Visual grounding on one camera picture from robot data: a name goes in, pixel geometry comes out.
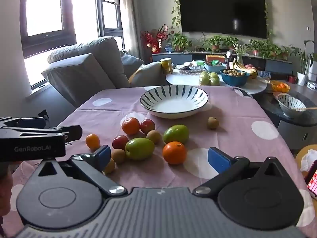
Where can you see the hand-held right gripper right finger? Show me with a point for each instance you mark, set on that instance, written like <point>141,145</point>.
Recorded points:
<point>218,159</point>

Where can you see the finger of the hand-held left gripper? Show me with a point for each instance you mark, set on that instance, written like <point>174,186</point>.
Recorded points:
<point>73,132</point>
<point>29,122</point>

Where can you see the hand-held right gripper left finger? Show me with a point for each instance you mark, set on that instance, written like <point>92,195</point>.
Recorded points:
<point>104,154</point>

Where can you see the small orange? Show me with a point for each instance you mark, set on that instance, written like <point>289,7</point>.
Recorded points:
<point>92,141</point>

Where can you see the medium orange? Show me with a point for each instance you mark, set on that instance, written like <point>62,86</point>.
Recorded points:
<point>130,126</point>

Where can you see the large orange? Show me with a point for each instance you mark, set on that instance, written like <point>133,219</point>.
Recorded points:
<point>174,153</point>

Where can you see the large green apple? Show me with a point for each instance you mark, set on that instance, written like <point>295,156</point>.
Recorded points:
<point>176,133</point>

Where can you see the kiwi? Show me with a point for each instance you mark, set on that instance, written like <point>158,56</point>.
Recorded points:
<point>154,136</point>

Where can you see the wide striped white bowl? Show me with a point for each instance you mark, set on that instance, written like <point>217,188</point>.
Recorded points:
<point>173,104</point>

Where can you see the person's left forearm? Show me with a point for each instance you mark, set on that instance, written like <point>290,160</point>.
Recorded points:
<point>5,191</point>

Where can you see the red apple on table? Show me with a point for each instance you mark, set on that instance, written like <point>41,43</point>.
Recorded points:
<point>120,142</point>

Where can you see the pink dotted tablecloth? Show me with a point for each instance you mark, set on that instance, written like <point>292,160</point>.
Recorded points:
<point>237,119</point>

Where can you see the red plum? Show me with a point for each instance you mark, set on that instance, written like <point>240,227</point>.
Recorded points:
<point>147,126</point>

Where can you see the grey sofa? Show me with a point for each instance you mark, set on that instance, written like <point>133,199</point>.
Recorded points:
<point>84,67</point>

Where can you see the dark round table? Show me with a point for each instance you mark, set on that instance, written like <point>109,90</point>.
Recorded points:
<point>267,106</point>

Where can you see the wrapped tray of green apples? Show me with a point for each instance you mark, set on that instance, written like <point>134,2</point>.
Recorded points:
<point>209,78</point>

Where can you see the blue bowl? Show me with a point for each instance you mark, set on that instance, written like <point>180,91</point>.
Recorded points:
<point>234,79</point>

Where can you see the white round coffee table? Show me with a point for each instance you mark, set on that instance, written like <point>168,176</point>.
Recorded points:
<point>183,79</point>

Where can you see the pile of longans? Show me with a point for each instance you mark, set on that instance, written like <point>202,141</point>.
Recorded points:
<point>234,73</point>

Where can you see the grey cushion with yellow trim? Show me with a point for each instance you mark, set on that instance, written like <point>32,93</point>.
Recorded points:
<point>146,75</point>

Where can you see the deep striped bowl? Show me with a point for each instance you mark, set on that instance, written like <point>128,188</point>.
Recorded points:
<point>289,105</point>

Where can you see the light blue snack basket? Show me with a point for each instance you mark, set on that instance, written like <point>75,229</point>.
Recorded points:
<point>215,67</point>

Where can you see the orange basket of tangerines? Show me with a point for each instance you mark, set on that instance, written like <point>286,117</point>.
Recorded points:
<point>279,86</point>

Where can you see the glass dish of snacks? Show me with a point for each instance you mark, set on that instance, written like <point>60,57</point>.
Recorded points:
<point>189,68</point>

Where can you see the bunch of bananas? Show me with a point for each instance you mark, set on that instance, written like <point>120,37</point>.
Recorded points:
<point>241,66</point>

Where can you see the phone with red screen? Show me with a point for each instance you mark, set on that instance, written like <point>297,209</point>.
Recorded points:
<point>312,181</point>

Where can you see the red peaches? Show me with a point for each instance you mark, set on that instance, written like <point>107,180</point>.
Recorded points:
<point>249,67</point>

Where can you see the green lidded container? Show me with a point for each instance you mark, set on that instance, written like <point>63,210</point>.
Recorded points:
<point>199,63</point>

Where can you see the orange box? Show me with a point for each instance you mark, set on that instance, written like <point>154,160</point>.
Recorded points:
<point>215,58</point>

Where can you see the wooden spoon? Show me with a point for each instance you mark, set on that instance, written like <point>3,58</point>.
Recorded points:
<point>307,108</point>

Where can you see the gold tin can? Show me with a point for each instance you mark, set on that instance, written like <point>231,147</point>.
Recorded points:
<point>166,65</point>

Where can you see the vase with spider plant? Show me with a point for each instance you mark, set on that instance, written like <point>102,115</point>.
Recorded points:
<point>239,52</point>

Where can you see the dark television cabinet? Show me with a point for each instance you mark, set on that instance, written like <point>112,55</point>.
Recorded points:
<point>173,57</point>

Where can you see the large bright window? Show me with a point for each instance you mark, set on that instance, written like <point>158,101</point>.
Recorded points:
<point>44,7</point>

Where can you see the blue figurine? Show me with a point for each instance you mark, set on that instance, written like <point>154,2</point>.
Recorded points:
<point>169,47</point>

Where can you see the dark framed window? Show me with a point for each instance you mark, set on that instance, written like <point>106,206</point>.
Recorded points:
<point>109,12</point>

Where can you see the red flower decoration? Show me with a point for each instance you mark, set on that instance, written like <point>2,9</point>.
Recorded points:
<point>154,36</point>

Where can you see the white curtain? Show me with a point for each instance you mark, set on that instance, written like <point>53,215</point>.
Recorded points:
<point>128,17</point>

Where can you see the tall plant in white pot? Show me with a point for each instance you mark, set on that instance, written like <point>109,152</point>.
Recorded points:
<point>302,62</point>

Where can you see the white air purifier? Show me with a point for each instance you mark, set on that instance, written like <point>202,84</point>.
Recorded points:
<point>313,72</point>

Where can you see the black wall television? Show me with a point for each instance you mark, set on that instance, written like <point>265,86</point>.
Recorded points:
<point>223,10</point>

